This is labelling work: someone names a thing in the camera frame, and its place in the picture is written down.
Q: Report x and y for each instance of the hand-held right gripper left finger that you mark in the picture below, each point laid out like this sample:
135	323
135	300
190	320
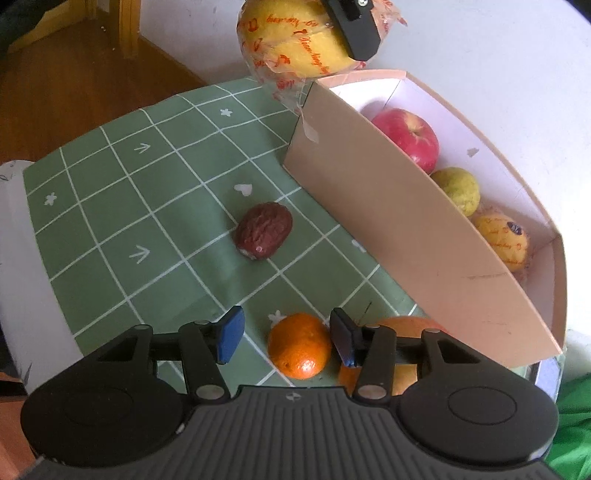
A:
230	334

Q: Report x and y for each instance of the green checked tablecloth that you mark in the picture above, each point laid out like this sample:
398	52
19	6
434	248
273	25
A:
138	207

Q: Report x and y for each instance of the small yellow pear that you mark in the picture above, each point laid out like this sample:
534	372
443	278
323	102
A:
286	46

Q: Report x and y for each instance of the deep red apple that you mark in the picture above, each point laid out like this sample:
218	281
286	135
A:
411	134

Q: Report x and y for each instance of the green pear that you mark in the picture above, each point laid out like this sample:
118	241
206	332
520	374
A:
457	187

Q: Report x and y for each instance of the orange tangerine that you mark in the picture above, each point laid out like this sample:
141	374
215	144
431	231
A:
298	346

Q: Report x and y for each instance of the brown cardboard box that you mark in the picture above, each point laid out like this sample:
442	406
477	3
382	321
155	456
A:
392	221

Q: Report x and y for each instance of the large striped red-yellow apple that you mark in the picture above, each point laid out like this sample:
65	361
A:
404	323

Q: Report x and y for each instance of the dark red jujube date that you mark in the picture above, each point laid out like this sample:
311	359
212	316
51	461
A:
263	230

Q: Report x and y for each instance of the large yellow pear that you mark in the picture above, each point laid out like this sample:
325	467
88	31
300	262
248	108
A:
501	237

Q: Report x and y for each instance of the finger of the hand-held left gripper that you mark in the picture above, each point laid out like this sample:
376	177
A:
360	32

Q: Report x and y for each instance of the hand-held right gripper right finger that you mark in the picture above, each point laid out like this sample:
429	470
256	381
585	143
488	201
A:
344	339

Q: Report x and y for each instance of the yellow wooden furniture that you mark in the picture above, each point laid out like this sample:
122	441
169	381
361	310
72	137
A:
127	27

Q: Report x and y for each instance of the bright green cloth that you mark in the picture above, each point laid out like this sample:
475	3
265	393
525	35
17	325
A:
575	424

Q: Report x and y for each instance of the white floral cloth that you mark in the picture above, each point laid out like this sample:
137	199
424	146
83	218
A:
23	277

